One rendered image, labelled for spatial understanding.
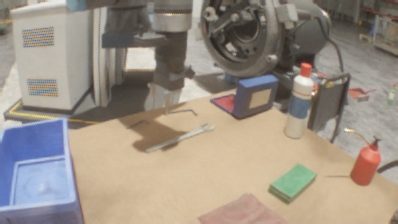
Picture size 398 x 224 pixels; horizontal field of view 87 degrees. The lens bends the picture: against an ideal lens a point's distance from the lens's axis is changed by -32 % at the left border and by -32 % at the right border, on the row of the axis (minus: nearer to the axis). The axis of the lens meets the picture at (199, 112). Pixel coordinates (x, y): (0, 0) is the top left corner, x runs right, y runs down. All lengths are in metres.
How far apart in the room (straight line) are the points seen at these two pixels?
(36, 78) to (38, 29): 0.24
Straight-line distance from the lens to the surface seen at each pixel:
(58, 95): 1.30
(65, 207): 0.47
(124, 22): 1.03
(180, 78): 0.68
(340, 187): 0.75
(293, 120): 0.86
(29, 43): 1.31
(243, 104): 0.90
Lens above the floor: 0.91
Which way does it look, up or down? 27 degrees down
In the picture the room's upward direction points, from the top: 4 degrees clockwise
